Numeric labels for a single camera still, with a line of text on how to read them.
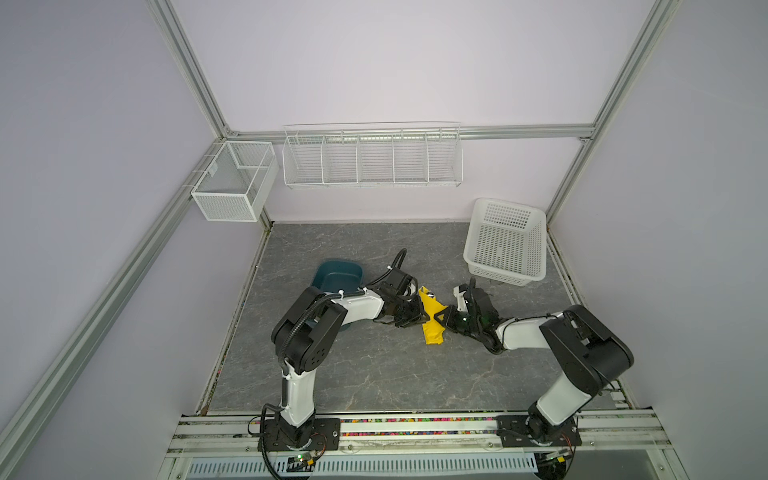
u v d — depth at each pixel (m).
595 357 0.47
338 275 1.04
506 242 1.15
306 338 0.50
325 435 0.74
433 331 0.89
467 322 0.81
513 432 0.73
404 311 0.82
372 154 0.97
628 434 0.74
